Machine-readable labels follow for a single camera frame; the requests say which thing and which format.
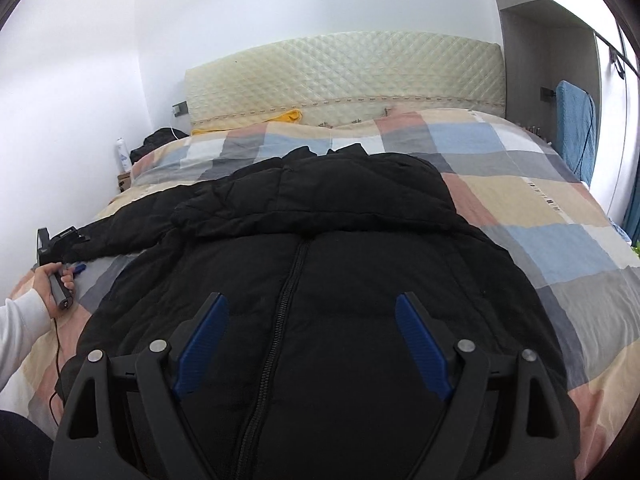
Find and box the wooden nightstand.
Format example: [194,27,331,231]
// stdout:
[117,171,131,193]

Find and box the grey wall cabinet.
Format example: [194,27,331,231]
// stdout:
[496,0,601,141]

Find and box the black puffer jacket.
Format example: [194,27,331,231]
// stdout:
[58,145,579,479]

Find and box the person left hand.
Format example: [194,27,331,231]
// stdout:
[32,263,75,318]

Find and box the blue towel on rack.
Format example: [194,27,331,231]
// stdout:
[555,80,599,185]

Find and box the black clothes pile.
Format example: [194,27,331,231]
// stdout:
[129,127,188,164]

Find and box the floral pillow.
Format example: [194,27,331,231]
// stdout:
[310,105,406,128]

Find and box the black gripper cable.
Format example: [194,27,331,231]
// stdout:
[46,316,64,426]

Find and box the yellow pillow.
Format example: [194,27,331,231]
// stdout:
[191,108,304,136]

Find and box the white spray bottle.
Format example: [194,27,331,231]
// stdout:
[115,138,132,172]

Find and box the wall power outlet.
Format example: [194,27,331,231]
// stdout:
[171,101,189,117]

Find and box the blue curtain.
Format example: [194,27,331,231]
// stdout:
[622,181,640,245]

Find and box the white sleeve forearm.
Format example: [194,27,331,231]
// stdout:
[0,288,51,389]

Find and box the plaid bed quilt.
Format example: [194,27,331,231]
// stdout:
[0,107,640,480]

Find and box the cream quilted headboard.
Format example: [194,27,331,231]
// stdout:
[184,32,506,129]

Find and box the black clothes hanger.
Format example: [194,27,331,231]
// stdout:
[608,23,627,80]

